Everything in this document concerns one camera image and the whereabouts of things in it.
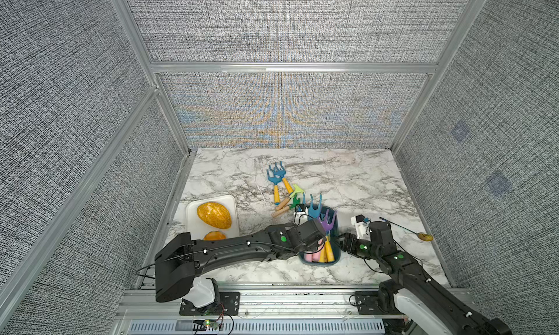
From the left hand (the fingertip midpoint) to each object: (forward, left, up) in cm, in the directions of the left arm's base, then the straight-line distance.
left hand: (318, 238), depth 75 cm
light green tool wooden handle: (+28, +4, -11) cm, 30 cm away
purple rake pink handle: (+8, -5, -8) cm, 12 cm away
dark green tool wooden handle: (+23, +5, -13) cm, 27 cm away
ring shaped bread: (+8, +39, -12) cm, 42 cm away
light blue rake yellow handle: (+10, 0, 0) cm, 10 cm away
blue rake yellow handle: (+35, +14, -13) cm, 40 cm away
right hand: (+3, -8, -7) cm, 10 cm away
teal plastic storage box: (+5, -9, -12) cm, 16 cm away
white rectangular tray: (+12, +48, -16) cm, 52 cm away
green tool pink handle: (-4, +2, -7) cm, 9 cm away
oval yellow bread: (+15, +40, -9) cm, 43 cm away
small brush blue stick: (+4, -44, -13) cm, 46 cm away
